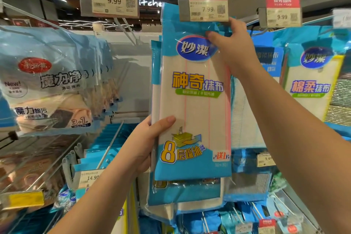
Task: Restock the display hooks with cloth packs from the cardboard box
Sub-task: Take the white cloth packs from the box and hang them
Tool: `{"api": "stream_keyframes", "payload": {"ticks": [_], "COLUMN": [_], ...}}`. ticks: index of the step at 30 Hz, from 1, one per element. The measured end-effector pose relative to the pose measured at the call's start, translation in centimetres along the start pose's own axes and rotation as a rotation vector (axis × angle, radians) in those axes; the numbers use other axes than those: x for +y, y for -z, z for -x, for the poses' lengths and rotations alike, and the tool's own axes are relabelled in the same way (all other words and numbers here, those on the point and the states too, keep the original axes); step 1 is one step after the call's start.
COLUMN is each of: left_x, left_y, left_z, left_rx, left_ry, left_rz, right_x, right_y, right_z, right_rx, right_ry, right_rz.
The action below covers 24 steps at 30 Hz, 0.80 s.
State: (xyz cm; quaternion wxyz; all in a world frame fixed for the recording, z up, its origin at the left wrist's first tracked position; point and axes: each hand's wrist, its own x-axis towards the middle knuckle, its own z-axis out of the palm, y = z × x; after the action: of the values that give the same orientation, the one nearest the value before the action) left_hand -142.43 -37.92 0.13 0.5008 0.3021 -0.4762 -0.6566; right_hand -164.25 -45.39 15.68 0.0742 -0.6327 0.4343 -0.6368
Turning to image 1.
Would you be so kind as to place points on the person's right hand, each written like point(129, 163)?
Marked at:
point(240, 50)

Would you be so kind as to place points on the person's left hand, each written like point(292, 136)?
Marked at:
point(145, 144)

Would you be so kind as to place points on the blue-label white cloth packet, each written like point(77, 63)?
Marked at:
point(247, 121)

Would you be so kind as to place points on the cotton-soft cloth packet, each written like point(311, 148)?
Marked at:
point(312, 86)

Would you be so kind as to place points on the blue steel-cloth packets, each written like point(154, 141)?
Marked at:
point(247, 184)

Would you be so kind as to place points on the hung scouring pad packet bunch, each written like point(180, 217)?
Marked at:
point(341, 102)

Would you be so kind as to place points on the person's right forearm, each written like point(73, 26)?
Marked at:
point(301, 143)

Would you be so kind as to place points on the yellowish price tag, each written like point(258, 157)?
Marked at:
point(266, 160)
point(90, 178)

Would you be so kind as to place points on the striped sponge packets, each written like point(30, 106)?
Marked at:
point(219, 223)

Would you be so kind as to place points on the hanging grey packets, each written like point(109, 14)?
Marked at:
point(55, 77)

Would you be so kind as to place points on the hanging brownish packets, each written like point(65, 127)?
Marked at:
point(27, 165)

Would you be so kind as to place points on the bright yellow price tag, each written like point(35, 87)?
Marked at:
point(24, 199)

